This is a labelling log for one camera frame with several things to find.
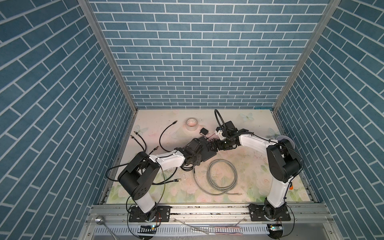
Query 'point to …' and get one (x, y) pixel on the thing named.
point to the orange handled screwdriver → (291, 186)
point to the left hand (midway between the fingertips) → (198, 158)
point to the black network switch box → (207, 153)
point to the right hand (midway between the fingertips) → (215, 146)
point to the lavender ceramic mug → (280, 137)
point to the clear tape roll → (191, 124)
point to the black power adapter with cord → (205, 132)
